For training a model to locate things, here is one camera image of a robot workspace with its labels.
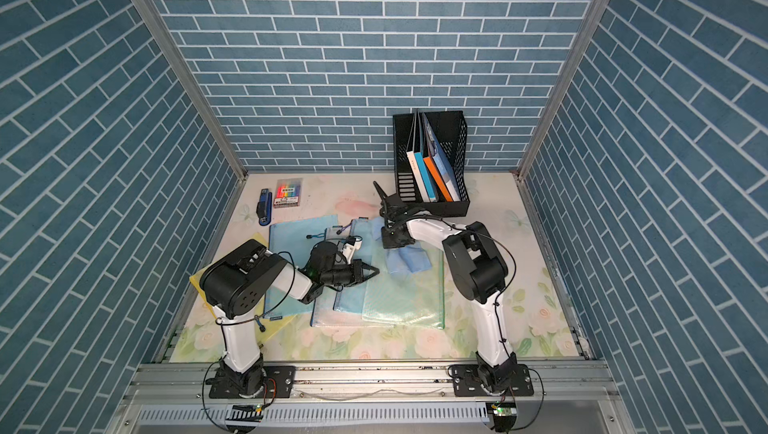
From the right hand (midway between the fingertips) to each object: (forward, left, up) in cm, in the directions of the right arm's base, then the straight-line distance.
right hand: (392, 242), depth 100 cm
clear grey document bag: (-25, +17, 0) cm, 31 cm away
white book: (+13, -8, +19) cm, 24 cm away
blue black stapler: (+9, +47, +3) cm, 48 cm away
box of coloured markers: (+17, +42, +2) cm, 45 cm away
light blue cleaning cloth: (-7, -5, +2) cm, 9 cm away
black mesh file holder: (+29, -18, +26) cm, 42 cm away
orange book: (+13, -14, +18) cm, 26 cm away
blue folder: (+14, -14, +24) cm, 32 cm away
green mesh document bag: (-18, -10, -3) cm, 20 cm away
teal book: (+13, -10, +19) cm, 25 cm away
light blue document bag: (-21, +10, 0) cm, 23 cm away
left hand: (-14, +1, +2) cm, 14 cm away
